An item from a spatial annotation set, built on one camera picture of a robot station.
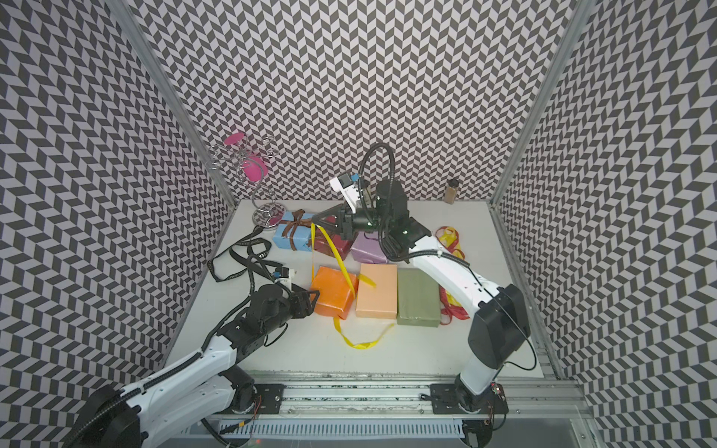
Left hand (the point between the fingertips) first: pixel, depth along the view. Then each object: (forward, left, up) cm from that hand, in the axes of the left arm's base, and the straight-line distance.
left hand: (311, 296), depth 84 cm
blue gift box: (+24, +7, 0) cm, 25 cm away
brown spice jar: (+47, -52, -2) cm, 70 cm away
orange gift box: (0, -7, 0) cm, 7 cm away
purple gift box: (+21, -17, -5) cm, 27 cm away
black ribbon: (+23, +28, -8) cm, 37 cm away
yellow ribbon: (+7, -15, -3) cm, 17 cm away
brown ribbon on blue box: (+30, +9, +1) cm, 31 cm away
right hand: (+5, -6, +28) cm, 29 cm away
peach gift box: (-1, -21, -2) cm, 21 cm away
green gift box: (+1, -33, -4) cm, 33 cm away
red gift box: (+22, 0, -5) cm, 22 cm away
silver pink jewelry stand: (+54, +29, +13) cm, 63 cm away
